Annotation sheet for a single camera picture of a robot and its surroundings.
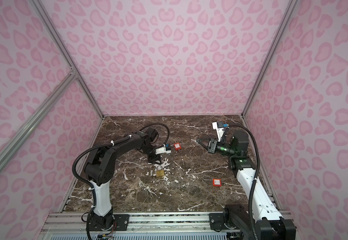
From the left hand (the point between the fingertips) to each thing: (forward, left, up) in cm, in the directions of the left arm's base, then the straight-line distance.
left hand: (160, 158), depth 92 cm
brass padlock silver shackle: (-8, 0, -4) cm, 9 cm away
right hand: (-6, -21, +26) cm, 34 cm away
